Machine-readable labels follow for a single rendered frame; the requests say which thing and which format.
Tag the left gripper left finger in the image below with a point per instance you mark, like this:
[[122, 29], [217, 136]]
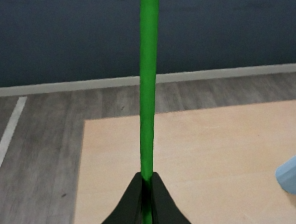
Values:
[[129, 208]]

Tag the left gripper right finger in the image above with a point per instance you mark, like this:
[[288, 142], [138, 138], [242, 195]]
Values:
[[163, 208]]

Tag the light blue vase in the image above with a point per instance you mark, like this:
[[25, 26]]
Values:
[[286, 176]]

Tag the green flower stem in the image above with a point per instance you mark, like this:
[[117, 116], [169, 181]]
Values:
[[148, 54]]

